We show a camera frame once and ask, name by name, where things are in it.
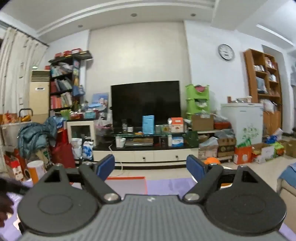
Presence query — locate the black bookshelf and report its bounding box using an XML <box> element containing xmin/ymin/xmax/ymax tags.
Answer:
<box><xmin>48</xmin><ymin>50</ymin><xmax>93</xmax><ymax>116</ymax></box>

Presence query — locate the red shopping bag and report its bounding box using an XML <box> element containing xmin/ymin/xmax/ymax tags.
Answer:
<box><xmin>51</xmin><ymin>130</ymin><xmax>77</xmax><ymax>168</ymax></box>

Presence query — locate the shopping trolley with black handle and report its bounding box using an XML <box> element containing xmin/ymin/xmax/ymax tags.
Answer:
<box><xmin>0</xmin><ymin>108</ymin><xmax>33</xmax><ymax>149</ymax></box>

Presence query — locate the white curtain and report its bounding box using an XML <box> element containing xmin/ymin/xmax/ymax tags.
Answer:
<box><xmin>0</xmin><ymin>27</ymin><xmax>49</xmax><ymax>114</ymax></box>

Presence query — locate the clear lidded tub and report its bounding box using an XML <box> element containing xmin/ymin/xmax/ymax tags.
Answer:
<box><xmin>198</xmin><ymin>137</ymin><xmax>219</xmax><ymax>159</ymax></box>

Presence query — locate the white chest freezer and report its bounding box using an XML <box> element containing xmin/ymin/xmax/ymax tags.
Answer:
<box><xmin>221</xmin><ymin>103</ymin><xmax>264</xmax><ymax>145</ymax></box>

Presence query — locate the blue cloth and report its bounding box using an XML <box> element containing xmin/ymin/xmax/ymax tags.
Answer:
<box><xmin>279</xmin><ymin>162</ymin><xmax>296</xmax><ymax>189</ymax></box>

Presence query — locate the beige standing air conditioner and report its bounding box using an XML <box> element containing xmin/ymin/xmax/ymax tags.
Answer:
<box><xmin>29</xmin><ymin>70</ymin><xmax>51</xmax><ymax>123</ymax></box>

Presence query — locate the pastel printed picture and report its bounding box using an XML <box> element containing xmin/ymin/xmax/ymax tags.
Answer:
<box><xmin>92</xmin><ymin>93</ymin><xmax>109</xmax><ymax>109</ymax></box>

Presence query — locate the purple floral tablecloth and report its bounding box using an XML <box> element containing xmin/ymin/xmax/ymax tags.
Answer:
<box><xmin>0</xmin><ymin>178</ymin><xmax>296</xmax><ymax>241</ymax></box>

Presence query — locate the white glass-door cabinet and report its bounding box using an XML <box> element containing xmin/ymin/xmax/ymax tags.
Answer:
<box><xmin>67</xmin><ymin>119</ymin><xmax>96</xmax><ymax>147</ymax></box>

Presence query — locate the beige sofa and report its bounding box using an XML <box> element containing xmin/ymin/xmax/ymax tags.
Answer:
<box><xmin>276</xmin><ymin>178</ymin><xmax>296</xmax><ymax>204</ymax></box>

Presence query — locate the dark green gift bag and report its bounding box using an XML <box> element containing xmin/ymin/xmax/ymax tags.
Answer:
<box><xmin>185</xmin><ymin>131</ymin><xmax>199</xmax><ymax>147</ymax></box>

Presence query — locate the orange cardboard box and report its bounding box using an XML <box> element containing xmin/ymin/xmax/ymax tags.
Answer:
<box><xmin>105</xmin><ymin>176</ymin><xmax>148</xmax><ymax>195</ymax></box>

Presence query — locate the person's left hand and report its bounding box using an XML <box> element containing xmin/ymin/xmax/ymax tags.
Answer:
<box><xmin>0</xmin><ymin>192</ymin><xmax>14</xmax><ymax>227</ymax></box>

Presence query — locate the blue paper carton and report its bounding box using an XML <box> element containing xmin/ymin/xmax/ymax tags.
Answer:
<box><xmin>142</xmin><ymin>115</ymin><xmax>155</xmax><ymax>134</ymax></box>

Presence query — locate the orange white carton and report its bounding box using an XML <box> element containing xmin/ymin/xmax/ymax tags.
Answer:
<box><xmin>170</xmin><ymin>117</ymin><xmax>185</xmax><ymax>133</ymax></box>

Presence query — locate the blue white plastic sack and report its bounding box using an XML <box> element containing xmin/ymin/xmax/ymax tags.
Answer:
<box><xmin>82</xmin><ymin>141</ymin><xmax>94</xmax><ymax>161</ymax></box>

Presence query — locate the brown printed carton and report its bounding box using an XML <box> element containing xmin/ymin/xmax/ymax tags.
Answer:
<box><xmin>217</xmin><ymin>138</ymin><xmax>237</xmax><ymax>158</ymax></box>

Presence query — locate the clear plastic bag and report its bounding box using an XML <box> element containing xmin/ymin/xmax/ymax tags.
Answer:
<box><xmin>96</xmin><ymin>117</ymin><xmax>114</xmax><ymax>136</ymax></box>

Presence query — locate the white power cable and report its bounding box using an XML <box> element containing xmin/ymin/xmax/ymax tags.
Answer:
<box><xmin>109</xmin><ymin>144</ymin><xmax>124</xmax><ymax>177</ymax></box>

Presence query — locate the orange paper bag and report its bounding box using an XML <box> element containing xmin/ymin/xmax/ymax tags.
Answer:
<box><xmin>233</xmin><ymin>144</ymin><xmax>253</xmax><ymax>165</ymax></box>

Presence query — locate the round wall clock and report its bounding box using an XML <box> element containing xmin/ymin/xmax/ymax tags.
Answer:
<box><xmin>218</xmin><ymin>44</ymin><xmax>235</xmax><ymax>61</ymax></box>

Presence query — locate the brown cardboard box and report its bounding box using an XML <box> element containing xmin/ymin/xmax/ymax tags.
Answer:
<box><xmin>191</xmin><ymin>113</ymin><xmax>214</xmax><ymax>131</ymax></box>

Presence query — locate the orange white canister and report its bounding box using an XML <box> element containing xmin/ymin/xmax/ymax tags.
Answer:
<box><xmin>27</xmin><ymin>160</ymin><xmax>48</xmax><ymax>184</ymax></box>

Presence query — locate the white television cabinet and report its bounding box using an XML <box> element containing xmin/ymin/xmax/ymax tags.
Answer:
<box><xmin>92</xmin><ymin>130</ymin><xmax>229</xmax><ymax>168</ymax></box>

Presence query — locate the black television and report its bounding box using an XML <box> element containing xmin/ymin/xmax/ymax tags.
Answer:
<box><xmin>110</xmin><ymin>81</ymin><xmax>181</xmax><ymax>128</ymax></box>

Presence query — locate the blue down jacket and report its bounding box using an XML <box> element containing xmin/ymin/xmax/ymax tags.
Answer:
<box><xmin>18</xmin><ymin>116</ymin><xmax>58</xmax><ymax>160</ymax></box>

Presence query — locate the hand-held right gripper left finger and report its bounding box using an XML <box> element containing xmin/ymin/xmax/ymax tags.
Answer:
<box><xmin>43</xmin><ymin>154</ymin><xmax>121</xmax><ymax>205</ymax></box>

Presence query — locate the wooden shelf unit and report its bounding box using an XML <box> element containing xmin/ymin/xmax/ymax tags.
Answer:
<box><xmin>243</xmin><ymin>49</ymin><xmax>283</xmax><ymax>137</ymax></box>

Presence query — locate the green plastic drawer unit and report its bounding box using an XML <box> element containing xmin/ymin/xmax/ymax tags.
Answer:
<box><xmin>185</xmin><ymin>84</ymin><xmax>210</xmax><ymax>121</ymax></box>

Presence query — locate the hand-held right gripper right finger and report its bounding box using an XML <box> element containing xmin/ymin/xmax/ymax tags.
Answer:
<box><xmin>184</xmin><ymin>155</ymin><xmax>253</xmax><ymax>204</ymax></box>

